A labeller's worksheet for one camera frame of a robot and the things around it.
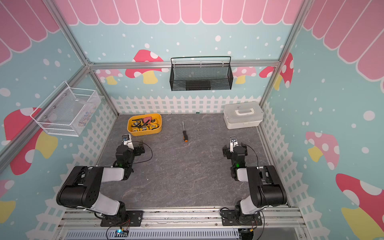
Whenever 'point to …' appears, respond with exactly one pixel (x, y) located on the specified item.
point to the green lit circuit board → (120, 233)
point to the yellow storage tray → (144, 124)
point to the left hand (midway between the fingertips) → (135, 143)
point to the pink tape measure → (145, 120)
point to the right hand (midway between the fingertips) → (234, 144)
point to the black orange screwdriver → (185, 136)
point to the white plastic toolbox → (238, 115)
